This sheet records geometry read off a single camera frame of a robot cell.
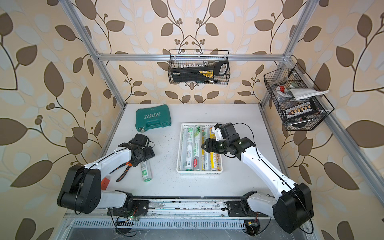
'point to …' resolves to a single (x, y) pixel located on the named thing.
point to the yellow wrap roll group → (203, 151)
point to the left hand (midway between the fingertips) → (147, 155)
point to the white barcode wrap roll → (146, 170)
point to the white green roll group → (206, 153)
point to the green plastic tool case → (152, 117)
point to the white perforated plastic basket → (179, 131)
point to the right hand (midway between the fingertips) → (206, 146)
